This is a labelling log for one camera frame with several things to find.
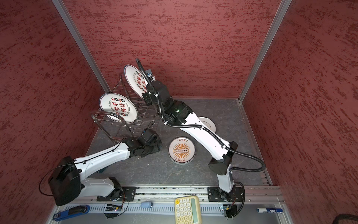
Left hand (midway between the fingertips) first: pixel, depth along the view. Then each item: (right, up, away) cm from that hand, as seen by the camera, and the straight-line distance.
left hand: (156, 150), depth 83 cm
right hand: (+1, +35, -19) cm, 40 cm away
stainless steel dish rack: (-22, +16, -11) cm, 29 cm away
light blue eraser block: (-3, -24, -14) cm, 27 cm away
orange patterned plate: (+16, -1, +4) cm, 16 cm away
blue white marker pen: (+56, -26, -14) cm, 64 cm away
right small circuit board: (+42, -27, -12) cm, 51 cm away
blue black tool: (-36, -24, -18) cm, 47 cm away
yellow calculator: (+19, -25, -15) cm, 35 cm away
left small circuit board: (-21, -27, -11) cm, 36 cm away
